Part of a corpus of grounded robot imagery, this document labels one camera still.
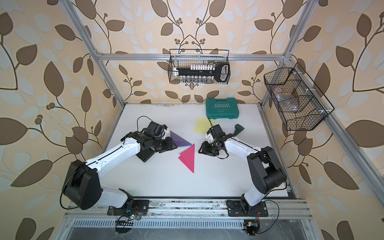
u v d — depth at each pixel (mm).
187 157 912
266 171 456
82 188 423
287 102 702
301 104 728
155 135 683
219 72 844
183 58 912
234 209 735
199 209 753
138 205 756
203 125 1150
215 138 724
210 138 847
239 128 1050
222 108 1118
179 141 996
